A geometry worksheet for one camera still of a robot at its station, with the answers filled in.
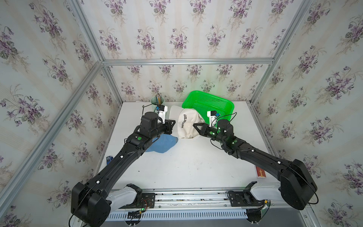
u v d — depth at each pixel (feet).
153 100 3.42
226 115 2.29
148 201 2.37
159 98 3.32
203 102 3.88
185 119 2.57
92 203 1.21
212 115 2.35
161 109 2.13
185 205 2.39
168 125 2.11
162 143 2.82
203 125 2.37
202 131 2.26
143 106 2.25
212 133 2.22
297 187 1.34
